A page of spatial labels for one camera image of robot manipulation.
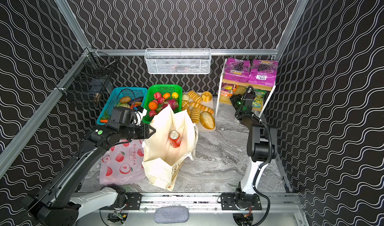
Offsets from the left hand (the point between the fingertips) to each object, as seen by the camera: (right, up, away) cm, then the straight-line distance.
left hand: (156, 130), depth 70 cm
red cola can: (+7, -8, +17) cm, 20 cm away
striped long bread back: (+19, +21, +45) cm, 53 cm away
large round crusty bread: (+27, +4, +30) cm, 41 cm away
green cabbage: (-30, +14, +33) cm, 47 cm away
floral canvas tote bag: (+5, -11, -11) cm, 17 cm away
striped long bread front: (+19, +7, +33) cm, 38 cm away
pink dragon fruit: (+4, +15, +37) cm, 40 cm away
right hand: (+44, +20, +27) cm, 55 cm away
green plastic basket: (-14, +27, +46) cm, 55 cm away
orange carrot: (-39, +3, +24) cm, 46 cm away
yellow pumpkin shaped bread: (+28, +21, +46) cm, 58 cm away
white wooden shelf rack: (+51, +25, +31) cm, 65 cm away
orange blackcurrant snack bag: (+40, +23, +27) cm, 54 cm away
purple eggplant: (-25, +18, +44) cm, 54 cm away
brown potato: (-34, +18, +43) cm, 58 cm away
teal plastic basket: (-41, +22, +42) cm, 63 cm away
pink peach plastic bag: (-23, -21, +15) cm, 34 cm away
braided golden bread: (+12, +14, +40) cm, 44 cm away
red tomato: (-27, +13, +39) cm, 50 cm away
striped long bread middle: (+24, +12, +39) cm, 48 cm away
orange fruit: (-11, +13, +36) cm, 40 cm away
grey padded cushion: (+7, -39, -2) cm, 39 cm away
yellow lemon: (+3, +22, +46) cm, 51 cm away
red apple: (-10, +22, +45) cm, 51 cm away
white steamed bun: (+12, +21, +46) cm, 52 cm away
